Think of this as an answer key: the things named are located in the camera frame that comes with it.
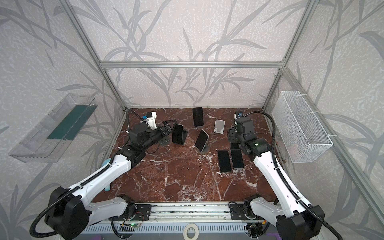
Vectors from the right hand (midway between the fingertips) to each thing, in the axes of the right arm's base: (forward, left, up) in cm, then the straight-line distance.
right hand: (237, 125), depth 78 cm
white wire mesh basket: (-13, -24, +10) cm, 29 cm away
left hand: (0, +31, +5) cm, 32 cm away
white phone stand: (+15, +7, -21) cm, 27 cm away
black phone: (-9, +5, -25) cm, 27 cm away
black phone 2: (+20, +21, -16) cm, 33 cm away
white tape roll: (-41, +24, -24) cm, 54 cm away
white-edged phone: (-5, -5, -29) cm, 30 cm away
